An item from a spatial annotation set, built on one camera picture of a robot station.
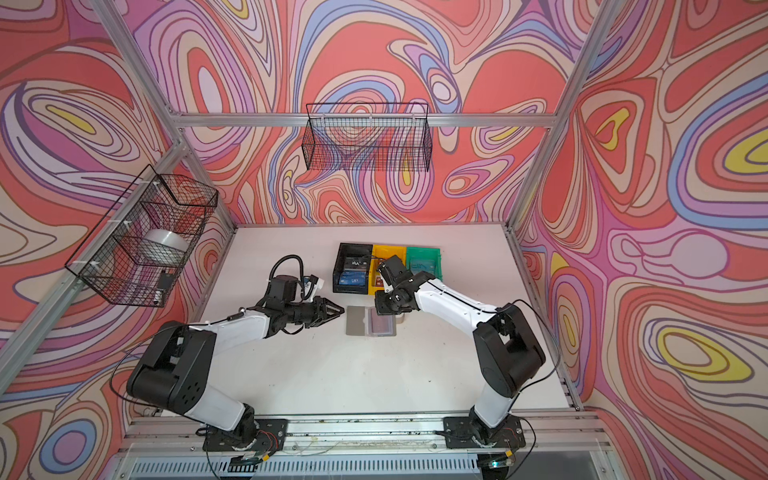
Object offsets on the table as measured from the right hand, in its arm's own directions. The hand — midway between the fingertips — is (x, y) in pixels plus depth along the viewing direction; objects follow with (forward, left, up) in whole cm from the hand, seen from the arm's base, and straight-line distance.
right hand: (384, 313), depth 88 cm
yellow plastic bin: (+24, +1, 0) cm, 24 cm away
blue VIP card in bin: (+16, +11, -4) cm, 20 cm away
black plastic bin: (+21, +11, -4) cm, 24 cm away
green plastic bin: (+23, -15, -4) cm, 28 cm away
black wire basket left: (+5, +62, +23) cm, 66 cm away
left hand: (0, +12, +2) cm, 12 cm away
